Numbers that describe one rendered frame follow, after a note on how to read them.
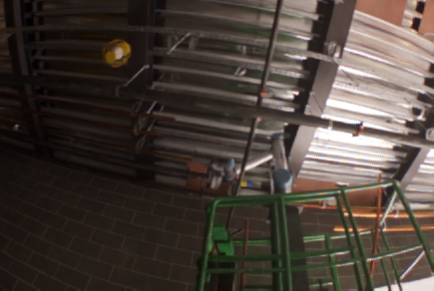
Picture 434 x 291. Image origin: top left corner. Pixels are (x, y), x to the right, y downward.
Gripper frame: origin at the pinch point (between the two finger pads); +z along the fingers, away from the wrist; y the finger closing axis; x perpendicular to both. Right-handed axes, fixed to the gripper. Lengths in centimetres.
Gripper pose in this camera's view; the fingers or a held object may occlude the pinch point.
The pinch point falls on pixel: (207, 184)
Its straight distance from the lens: 213.0
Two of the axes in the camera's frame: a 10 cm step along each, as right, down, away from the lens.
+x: 9.7, 1.6, -1.6
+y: 0.4, -8.1, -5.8
